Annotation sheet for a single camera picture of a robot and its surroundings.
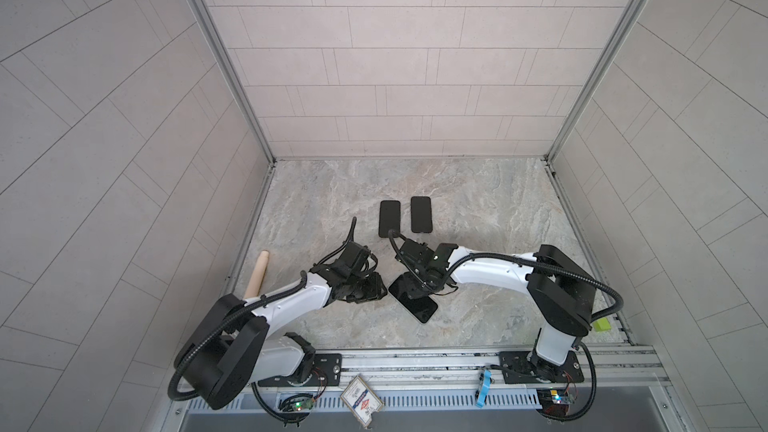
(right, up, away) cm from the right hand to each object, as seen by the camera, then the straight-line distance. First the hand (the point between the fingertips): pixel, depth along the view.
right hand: (408, 296), depth 84 cm
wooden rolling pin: (-43, +5, 0) cm, 43 cm away
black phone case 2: (+5, +21, +19) cm, 29 cm away
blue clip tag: (+18, -13, -15) cm, 27 cm away
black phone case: (-6, +20, +16) cm, 27 cm away
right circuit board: (+33, -18, -16) cm, 41 cm away
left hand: (-5, +2, 0) cm, 5 cm away
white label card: (-11, -16, -18) cm, 27 cm away
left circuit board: (-23, -16, -19) cm, 34 cm away
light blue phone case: (0, +5, -10) cm, 11 cm away
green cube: (+50, -5, -7) cm, 51 cm away
